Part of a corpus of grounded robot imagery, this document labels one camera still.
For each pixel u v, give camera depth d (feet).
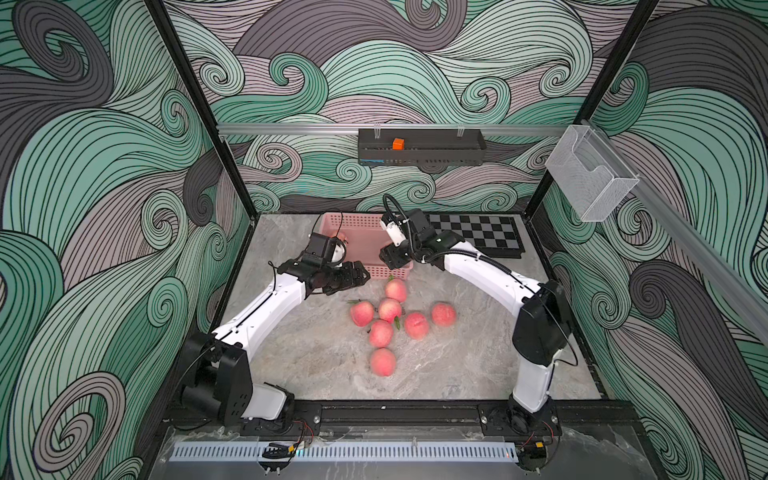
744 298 1.66
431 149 3.12
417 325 2.74
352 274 2.40
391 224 2.49
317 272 1.96
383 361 2.54
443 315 2.81
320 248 2.13
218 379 1.34
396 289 3.02
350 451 2.29
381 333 2.73
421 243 2.14
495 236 3.53
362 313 2.87
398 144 2.89
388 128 3.15
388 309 2.87
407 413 2.47
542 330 1.54
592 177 2.54
